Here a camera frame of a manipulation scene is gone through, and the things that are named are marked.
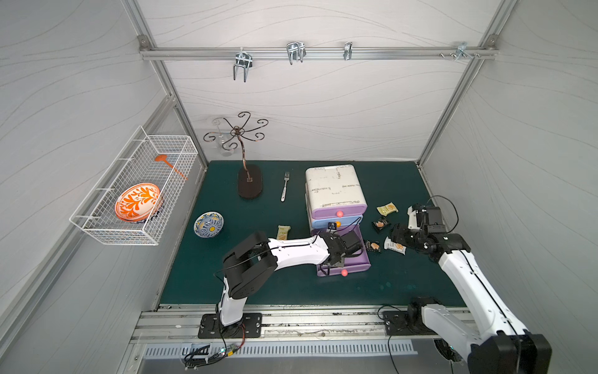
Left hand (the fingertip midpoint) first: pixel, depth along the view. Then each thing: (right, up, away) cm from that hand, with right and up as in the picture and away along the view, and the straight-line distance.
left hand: (335, 259), depth 85 cm
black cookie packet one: (+21, +11, +11) cm, 26 cm away
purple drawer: (+1, +19, -6) cm, 20 cm away
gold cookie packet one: (-20, +8, +9) cm, 24 cm away
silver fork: (-21, +32, +29) cm, 48 cm away
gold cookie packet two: (+26, +17, +16) cm, 35 cm away
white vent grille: (+8, -22, -15) cm, 28 cm away
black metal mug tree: (-38, +30, +26) cm, 55 cm away
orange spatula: (-60, +37, -7) cm, 71 cm away
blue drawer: (+2, +14, 0) cm, 14 cm away
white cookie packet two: (+22, +4, +5) cm, 23 cm away
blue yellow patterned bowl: (-52, +11, +10) cm, 54 cm away
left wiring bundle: (-43, -24, -16) cm, 52 cm away
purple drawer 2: (+6, 0, -4) cm, 7 cm away
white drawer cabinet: (-1, +24, -5) cm, 25 cm away
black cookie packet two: (+16, +4, +5) cm, 17 cm away
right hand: (+23, +11, -3) cm, 26 cm away
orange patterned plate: (-58, +24, -21) cm, 66 cm away
